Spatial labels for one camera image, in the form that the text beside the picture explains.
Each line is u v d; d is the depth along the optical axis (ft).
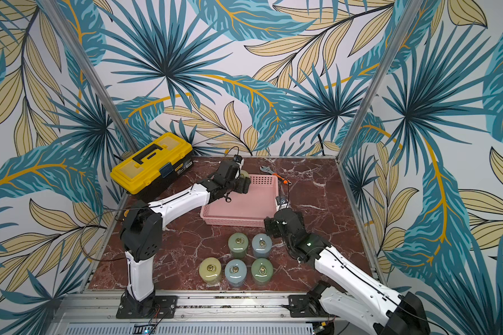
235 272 2.40
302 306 2.41
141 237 1.62
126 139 3.60
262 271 2.40
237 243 2.62
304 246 1.82
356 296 1.50
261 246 2.61
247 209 3.24
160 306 2.37
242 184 2.69
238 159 2.64
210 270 2.40
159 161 3.09
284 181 3.59
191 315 2.36
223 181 2.31
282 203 2.18
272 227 2.31
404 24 2.35
